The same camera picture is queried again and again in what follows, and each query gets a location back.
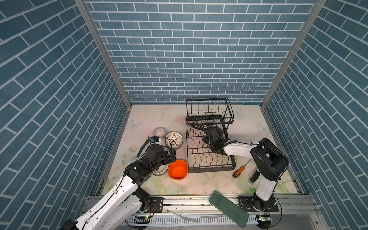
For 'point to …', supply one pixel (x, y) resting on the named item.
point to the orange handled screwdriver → (236, 173)
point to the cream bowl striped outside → (161, 169)
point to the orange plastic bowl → (178, 169)
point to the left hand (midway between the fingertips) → (170, 153)
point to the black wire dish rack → (201, 113)
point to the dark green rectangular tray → (229, 209)
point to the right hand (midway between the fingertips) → (211, 129)
